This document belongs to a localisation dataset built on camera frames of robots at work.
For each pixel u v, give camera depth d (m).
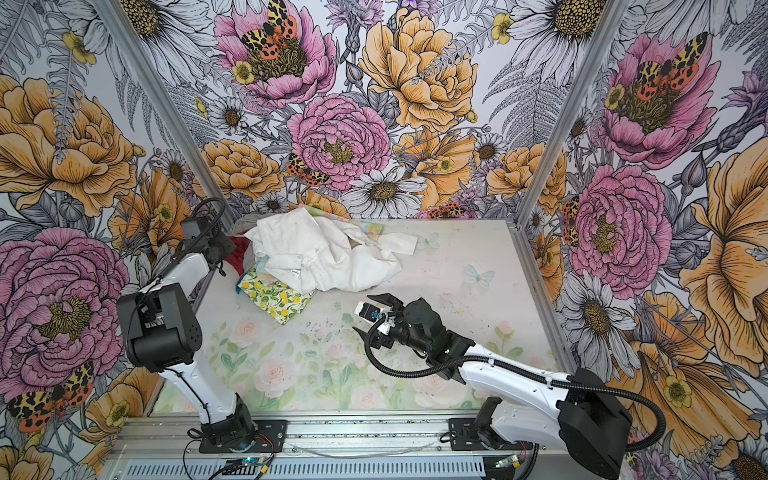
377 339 0.66
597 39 0.76
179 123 0.92
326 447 0.74
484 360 0.52
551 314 1.01
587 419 0.41
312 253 0.99
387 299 0.70
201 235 0.74
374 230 1.16
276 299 0.94
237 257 0.99
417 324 0.57
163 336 0.50
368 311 0.61
